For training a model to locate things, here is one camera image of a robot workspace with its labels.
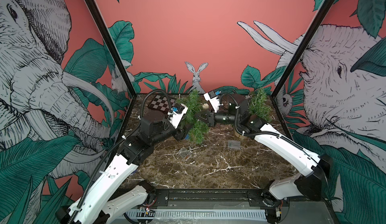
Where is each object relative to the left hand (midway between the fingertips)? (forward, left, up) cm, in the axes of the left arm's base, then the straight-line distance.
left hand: (188, 117), depth 64 cm
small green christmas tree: (+7, -34, -1) cm, 35 cm away
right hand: (+1, -3, 0) cm, 3 cm away
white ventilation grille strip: (-32, -4, -35) cm, 48 cm away
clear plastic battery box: (-2, +4, -34) cm, 34 cm away
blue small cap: (-1, +1, -16) cm, 16 cm away
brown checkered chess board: (+37, +22, -32) cm, 54 cm away
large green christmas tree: (+11, -3, -3) cm, 11 cm away
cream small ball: (+9, -8, -4) cm, 13 cm away
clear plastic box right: (+3, -28, -35) cm, 45 cm away
